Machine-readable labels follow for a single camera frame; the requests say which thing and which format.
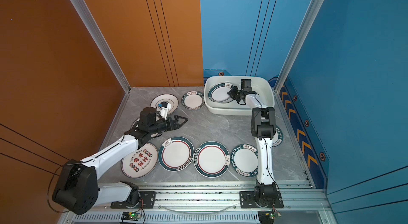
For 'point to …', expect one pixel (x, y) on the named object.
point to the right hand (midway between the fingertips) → (227, 92)
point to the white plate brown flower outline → (167, 97)
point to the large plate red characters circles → (141, 162)
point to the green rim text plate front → (244, 160)
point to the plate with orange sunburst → (155, 135)
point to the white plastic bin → (263, 85)
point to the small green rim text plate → (193, 100)
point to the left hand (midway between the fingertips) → (183, 119)
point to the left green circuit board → (130, 216)
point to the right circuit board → (266, 217)
